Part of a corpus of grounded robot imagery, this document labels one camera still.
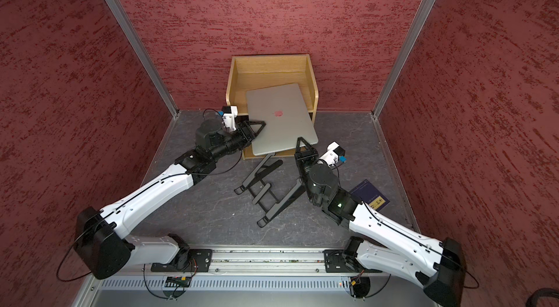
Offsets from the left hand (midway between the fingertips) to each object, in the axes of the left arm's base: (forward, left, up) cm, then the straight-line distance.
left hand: (264, 130), depth 71 cm
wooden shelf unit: (+33, +6, 0) cm, 33 cm away
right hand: (-6, -9, 0) cm, 11 cm away
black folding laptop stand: (-12, +2, -28) cm, 30 cm away
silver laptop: (+9, -6, +1) cm, 11 cm away
